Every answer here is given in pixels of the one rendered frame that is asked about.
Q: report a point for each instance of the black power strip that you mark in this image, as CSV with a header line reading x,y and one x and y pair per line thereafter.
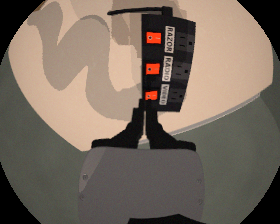
x,y
167,54

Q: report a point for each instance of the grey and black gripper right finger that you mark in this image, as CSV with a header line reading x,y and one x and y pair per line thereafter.
x,y
160,138

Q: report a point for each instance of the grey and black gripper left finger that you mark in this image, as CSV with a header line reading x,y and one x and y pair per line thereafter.
x,y
127,137

